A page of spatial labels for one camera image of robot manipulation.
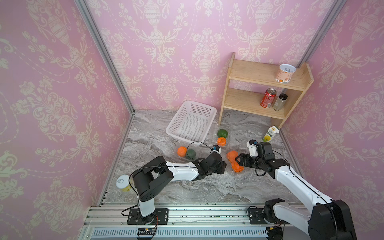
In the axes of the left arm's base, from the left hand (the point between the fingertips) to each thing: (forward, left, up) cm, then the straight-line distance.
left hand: (224, 166), depth 87 cm
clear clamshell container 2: (-1, -4, -5) cm, 6 cm away
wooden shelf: (+38, -17, +17) cm, 45 cm away
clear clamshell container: (+18, -5, +2) cm, 19 cm away
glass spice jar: (+28, -32, +24) cm, 49 cm away
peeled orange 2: (-1, -7, 0) cm, 7 cm away
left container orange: (+8, +25, +2) cm, 26 cm away
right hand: (+3, -10, +4) cm, 11 cm away
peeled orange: (+6, -5, +2) cm, 8 cm away
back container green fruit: (+23, -1, +2) cm, 23 cm away
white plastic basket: (+37, +20, -3) cm, 42 cm away
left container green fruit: (+7, +20, +2) cm, 21 cm away
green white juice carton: (+20, -31, +9) cm, 37 cm away
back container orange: (+17, 0, 0) cm, 17 cm away
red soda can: (+31, -25, +25) cm, 47 cm away
